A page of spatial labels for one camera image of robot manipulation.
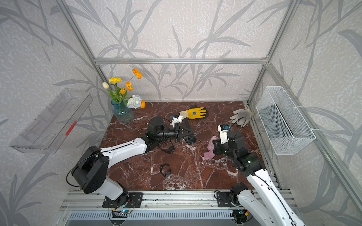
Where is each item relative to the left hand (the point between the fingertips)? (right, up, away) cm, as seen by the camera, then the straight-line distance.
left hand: (192, 135), depth 70 cm
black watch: (-1, -3, +2) cm, 4 cm away
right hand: (+11, -4, +4) cm, 13 cm away
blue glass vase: (-48, +10, +29) cm, 57 cm away
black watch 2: (-17, -11, +25) cm, 33 cm away
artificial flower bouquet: (-47, +25, +19) cm, 56 cm away
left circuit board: (-36, -41, +2) cm, 55 cm away
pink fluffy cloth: (+10, -15, +15) cm, 23 cm away
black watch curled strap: (-16, -23, +15) cm, 32 cm away
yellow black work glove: (+1, +11, +41) cm, 42 cm away
